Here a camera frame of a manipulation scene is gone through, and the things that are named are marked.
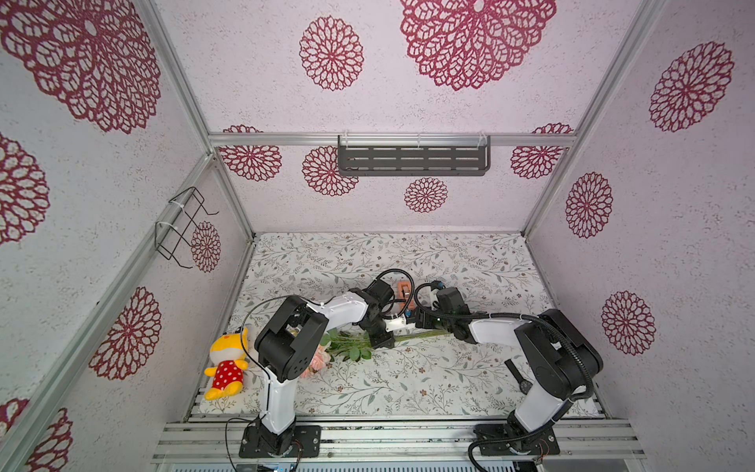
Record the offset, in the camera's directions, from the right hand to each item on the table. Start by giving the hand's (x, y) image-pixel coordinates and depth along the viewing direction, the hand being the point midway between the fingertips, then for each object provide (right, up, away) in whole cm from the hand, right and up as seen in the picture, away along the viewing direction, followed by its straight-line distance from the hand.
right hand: (417, 312), depth 96 cm
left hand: (-9, -9, -4) cm, 14 cm away
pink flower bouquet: (-23, -8, -11) cm, 26 cm away
